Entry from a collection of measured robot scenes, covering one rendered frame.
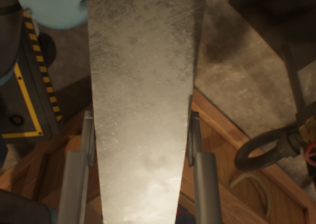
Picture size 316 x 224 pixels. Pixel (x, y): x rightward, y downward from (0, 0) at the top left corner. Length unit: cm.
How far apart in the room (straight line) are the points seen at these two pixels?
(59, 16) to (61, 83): 104
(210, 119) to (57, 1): 98
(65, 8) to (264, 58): 102
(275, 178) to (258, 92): 27
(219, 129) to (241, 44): 24
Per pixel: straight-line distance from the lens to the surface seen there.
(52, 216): 100
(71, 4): 48
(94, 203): 115
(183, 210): 112
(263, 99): 154
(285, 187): 164
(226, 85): 150
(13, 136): 126
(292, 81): 129
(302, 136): 105
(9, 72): 65
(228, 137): 147
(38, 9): 51
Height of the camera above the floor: 121
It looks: 52 degrees down
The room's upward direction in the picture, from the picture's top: 176 degrees counter-clockwise
